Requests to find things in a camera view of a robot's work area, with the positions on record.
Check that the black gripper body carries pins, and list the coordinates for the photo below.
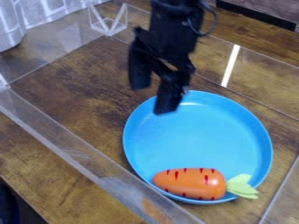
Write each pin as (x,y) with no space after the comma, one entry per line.
(170,39)

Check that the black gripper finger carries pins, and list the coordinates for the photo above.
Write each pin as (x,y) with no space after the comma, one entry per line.
(170,93)
(139,71)

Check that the blue round plastic tray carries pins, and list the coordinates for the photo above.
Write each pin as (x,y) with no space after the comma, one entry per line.
(210,133)

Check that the orange toy carrot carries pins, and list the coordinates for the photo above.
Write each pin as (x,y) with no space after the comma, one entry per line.
(203,184)

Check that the white grid curtain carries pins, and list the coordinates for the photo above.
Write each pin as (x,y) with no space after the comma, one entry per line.
(21,15)

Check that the clear acrylic corner bracket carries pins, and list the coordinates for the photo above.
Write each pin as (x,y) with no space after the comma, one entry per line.
(109,26)

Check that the clear acrylic enclosure wall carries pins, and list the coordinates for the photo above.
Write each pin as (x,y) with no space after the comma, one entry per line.
(66,102)

